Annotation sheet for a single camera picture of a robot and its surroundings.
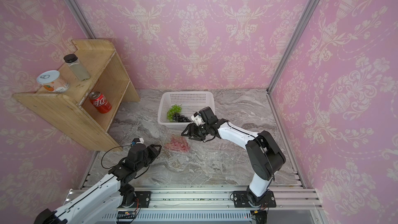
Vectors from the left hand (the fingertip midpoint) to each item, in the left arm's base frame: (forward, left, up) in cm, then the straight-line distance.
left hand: (162, 149), depth 84 cm
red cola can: (+13, +28, +23) cm, 39 cm away
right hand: (+5, -13, +6) cm, 15 cm away
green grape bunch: (+30, -3, -2) cm, 30 cm away
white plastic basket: (+44, -12, -10) cm, 46 cm away
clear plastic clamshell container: (0, -4, -1) cm, 5 cm away
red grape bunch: (+4, -8, -1) cm, 9 cm away
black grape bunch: (+22, -7, -2) cm, 23 cm away
